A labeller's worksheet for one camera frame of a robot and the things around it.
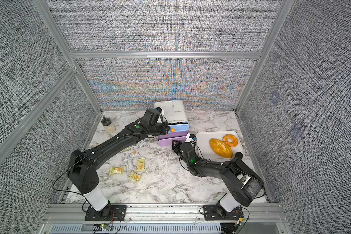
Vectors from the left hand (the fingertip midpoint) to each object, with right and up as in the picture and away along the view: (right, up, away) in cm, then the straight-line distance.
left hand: (173, 126), depth 81 cm
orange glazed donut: (+41, -11, +17) cm, 46 cm away
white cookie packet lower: (-27, -23, +8) cm, 37 cm away
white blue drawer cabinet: (+1, +7, +8) cm, 11 cm away
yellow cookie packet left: (-34, -26, +4) cm, 43 cm away
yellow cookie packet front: (-22, -29, +2) cm, 36 cm away
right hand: (-1, -7, +5) cm, 9 cm away
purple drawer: (-4, -8, +4) cm, 10 cm away
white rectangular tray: (+21, -16, +13) cm, 29 cm away
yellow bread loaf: (+30, -14, +11) cm, 35 cm away
